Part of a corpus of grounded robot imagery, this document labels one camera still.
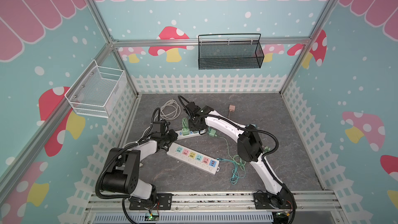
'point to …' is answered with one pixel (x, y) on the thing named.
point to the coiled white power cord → (170, 110)
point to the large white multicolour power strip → (197, 159)
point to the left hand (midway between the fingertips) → (177, 137)
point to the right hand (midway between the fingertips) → (193, 127)
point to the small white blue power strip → (180, 135)
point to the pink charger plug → (232, 108)
